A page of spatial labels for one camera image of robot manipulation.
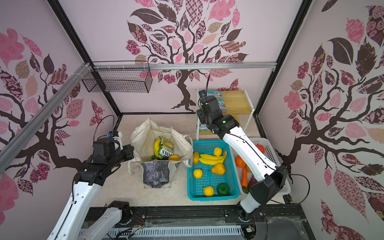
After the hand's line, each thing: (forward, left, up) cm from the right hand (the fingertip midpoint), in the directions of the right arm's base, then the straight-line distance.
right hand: (208, 106), depth 74 cm
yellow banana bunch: (-7, +31, -27) cm, 42 cm away
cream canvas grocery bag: (-26, +27, -22) cm, 43 cm away
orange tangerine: (-17, -19, -29) cm, 38 cm away
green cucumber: (-31, -20, -33) cm, 50 cm away
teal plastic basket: (-22, -3, -36) cm, 42 cm away
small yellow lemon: (-23, +6, -31) cm, 39 cm away
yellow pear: (-20, -6, -31) cm, 37 cm away
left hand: (-17, +38, -13) cm, 44 cm away
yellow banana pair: (-13, -3, -34) cm, 37 cm away
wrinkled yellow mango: (-13, +7, -30) cm, 33 cm away
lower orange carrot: (-28, -19, -32) cm, 47 cm away
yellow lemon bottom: (-32, 0, -31) cm, 45 cm away
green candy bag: (-4, +26, -27) cm, 38 cm away
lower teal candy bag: (0, +2, -18) cm, 18 cm away
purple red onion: (-28, -25, -32) cm, 49 cm away
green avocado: (-32, -7, -31) cm, 45 cm away
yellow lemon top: (-9, -7, -30) cm, 32 cm away
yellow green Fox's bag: (-11, +25, -26) cm, 38 cm away
